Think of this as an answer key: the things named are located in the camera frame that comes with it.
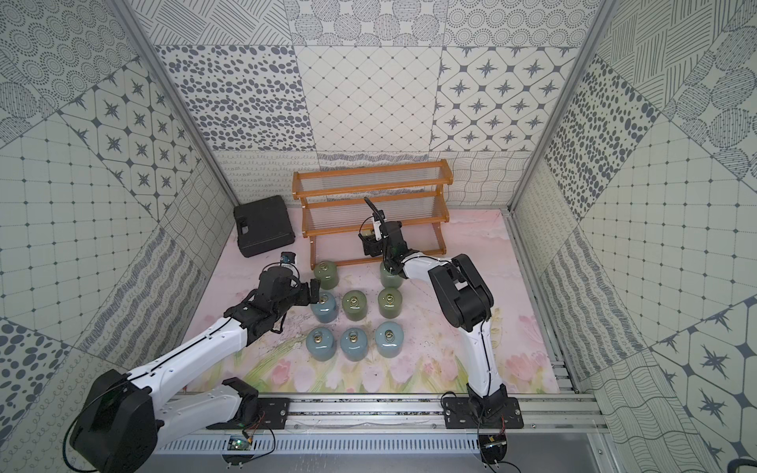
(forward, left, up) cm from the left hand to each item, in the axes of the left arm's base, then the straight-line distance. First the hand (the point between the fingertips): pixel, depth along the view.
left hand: (312, 281), depth 84 cm
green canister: (-4, -12, -6) cm, 14 cm away
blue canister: (-16, -4, -6) cm, 18 cm away
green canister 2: (-3, -23, -6) cm, 24 cm away
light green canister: (+20, -15, -1) cm, 25 cm away
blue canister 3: (-16, -13, -6) cm, 22 cm away
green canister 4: (+7, -22, -9) cm, 24 cm away
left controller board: (-38, +14, -15) cm, 43 cm away
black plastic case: (+30, +27, -10) cm, 42 cm away
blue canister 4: (-6, -4, -7) cm, 10 cm away
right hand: (+22, -17, -6) cm, 28 cm away
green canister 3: (+7, -2, -6) cm, 9 cm away
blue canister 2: (-14, -23, -5) cm, 27 cm away
